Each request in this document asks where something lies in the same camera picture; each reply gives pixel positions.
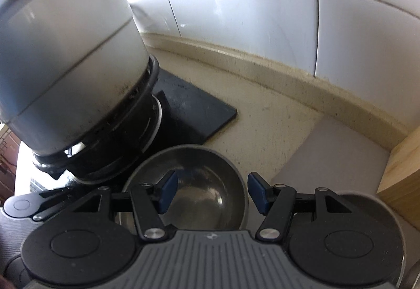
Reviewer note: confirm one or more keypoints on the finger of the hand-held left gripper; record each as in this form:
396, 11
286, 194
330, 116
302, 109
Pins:
52, 199

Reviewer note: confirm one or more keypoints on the wooden knife block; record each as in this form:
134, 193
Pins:
405, 174

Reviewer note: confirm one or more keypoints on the large aluminium steamer pot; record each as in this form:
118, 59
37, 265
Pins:
65, 46

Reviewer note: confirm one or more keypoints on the deep stainless steel bowl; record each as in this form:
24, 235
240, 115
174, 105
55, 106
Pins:
377, 207

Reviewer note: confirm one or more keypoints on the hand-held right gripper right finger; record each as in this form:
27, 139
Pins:
257, 194

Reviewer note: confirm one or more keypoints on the wide stainless steel bowl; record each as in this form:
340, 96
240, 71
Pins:
203, 177

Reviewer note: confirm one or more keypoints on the black glass gas stove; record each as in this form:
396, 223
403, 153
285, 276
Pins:
193, 108

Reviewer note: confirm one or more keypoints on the black burner pot support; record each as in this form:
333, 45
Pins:
124, 131

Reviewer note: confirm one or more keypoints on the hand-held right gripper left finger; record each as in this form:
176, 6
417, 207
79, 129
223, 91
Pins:
169, 190

